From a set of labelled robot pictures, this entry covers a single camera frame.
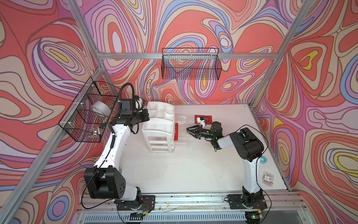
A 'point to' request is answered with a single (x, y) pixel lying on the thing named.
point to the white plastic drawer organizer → (159, 129)
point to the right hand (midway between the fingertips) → (187, 133)
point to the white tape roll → (98, 107)
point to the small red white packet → (268, 178)
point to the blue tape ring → (263, 159)
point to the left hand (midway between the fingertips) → (149, 113)
